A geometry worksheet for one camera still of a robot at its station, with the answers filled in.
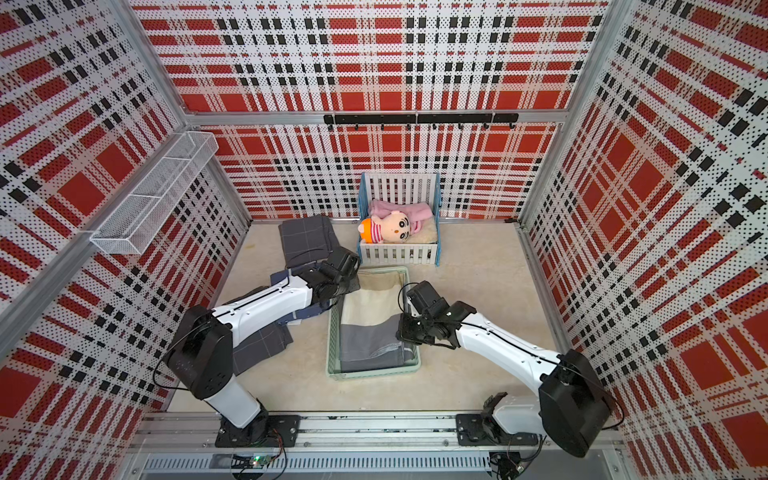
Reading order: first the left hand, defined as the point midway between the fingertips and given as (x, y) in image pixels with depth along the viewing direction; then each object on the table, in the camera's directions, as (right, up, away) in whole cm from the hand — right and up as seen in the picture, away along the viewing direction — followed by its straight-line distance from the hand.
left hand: (354, 279), depth 90 cm
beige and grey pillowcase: (+5, -12, -3) cm, 13 cm away
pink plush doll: (+11, +19, +10) cm, 24 cm away
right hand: (+14, -14, -10) cm, 22 cm away
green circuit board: (-22, -41, -21) cm, 51 cm away
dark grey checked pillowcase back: (-22, +13, +25) cm, 36 cm away
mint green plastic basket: (+18, -21, -12) cm, 30 cm away
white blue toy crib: (+22, +10, +11) cm, 27 cm away
